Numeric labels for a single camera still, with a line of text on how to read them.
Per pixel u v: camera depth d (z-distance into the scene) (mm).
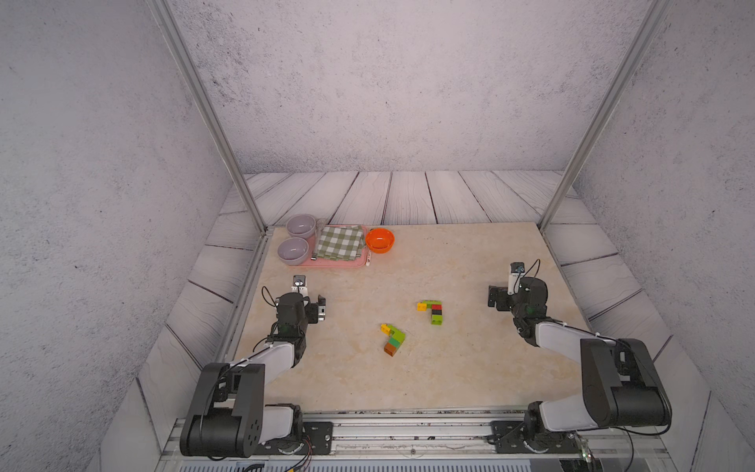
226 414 422
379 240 1125
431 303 961
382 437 745
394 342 879
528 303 713
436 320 936
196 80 808
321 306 852
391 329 892
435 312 936
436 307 958
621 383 439
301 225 1171
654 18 707
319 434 739
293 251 1101
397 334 902
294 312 686
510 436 707
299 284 777
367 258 1107
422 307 961
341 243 1147
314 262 1105
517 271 803
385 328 906
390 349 875
